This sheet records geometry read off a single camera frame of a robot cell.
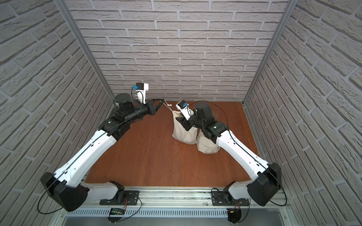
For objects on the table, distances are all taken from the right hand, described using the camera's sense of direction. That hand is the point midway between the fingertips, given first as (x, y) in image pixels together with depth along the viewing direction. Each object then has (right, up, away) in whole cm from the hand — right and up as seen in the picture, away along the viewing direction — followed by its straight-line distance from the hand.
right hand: (176, 116), depth 72 cm
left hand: (-6, +10, -7) cm, 14 cm away
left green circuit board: (-32, -51, -1) cm, 60 cm away
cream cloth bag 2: (+17, -17, +10) cm, 26 cm away
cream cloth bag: (+2, -10, +9) cm, 14 cm away
